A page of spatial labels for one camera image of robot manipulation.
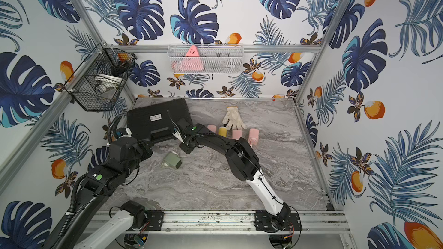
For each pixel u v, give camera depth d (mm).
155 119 1009
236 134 978
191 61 911
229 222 764
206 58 926
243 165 565
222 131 963
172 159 907
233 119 1067
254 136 997
